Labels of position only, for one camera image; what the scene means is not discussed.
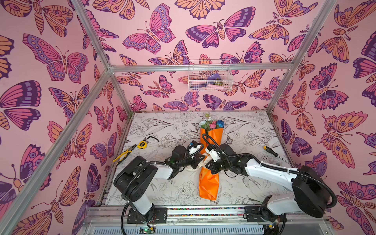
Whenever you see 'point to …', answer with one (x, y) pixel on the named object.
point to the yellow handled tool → (127, 152)
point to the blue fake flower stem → (220, 124)
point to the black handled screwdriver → (275, 154)
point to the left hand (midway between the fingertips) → (205, 156)
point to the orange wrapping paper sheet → (208, 181)
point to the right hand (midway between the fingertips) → (206, 164)
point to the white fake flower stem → (208, 121)
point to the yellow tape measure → (142, 144)
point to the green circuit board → (145, 230)
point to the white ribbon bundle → (207, 157)
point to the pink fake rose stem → (213, 125)
